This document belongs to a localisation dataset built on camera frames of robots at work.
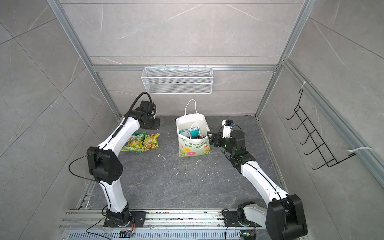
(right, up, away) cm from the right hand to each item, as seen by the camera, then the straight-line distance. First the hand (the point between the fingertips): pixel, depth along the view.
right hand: (212, 131), depth 81 cm
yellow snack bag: (-40, -7, +16) cm, 43 cm away
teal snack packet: (-10, -2, +14) cm, 17 cm away
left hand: (-34, +6, +10) cm, 36 cm away
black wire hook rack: (+46, -7, -17) cm, 49 cm away
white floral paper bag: (-14, -9, +1) cm, 16 cm away
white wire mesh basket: (-24, +35, +20) cm, 46 cm away
